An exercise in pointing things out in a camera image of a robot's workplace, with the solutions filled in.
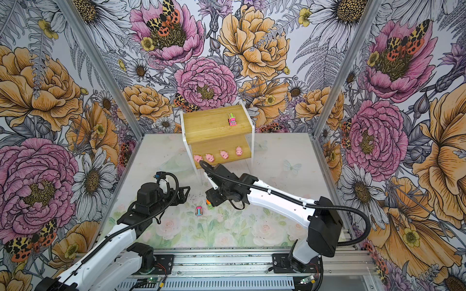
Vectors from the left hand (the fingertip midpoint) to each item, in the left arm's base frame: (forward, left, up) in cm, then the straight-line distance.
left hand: (181, 193), depth 84 cm
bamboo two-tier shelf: (+15, -19, +23) cm, 33 cm away
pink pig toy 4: (+14, -7, +8) cm, 18 cm away
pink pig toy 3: (+14, -13, +8) cm, 21 cm away
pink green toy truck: (+21, -23, +26) cm, 41 cm away
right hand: (-6, -16, +5) cm, 18 cm away
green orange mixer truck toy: (-2, -12, -8) cm, 15 cm away
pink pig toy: (+18, -26, +8) cm, 33 cm away
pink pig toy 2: (+16, -20, +8) cm, 27 cm away
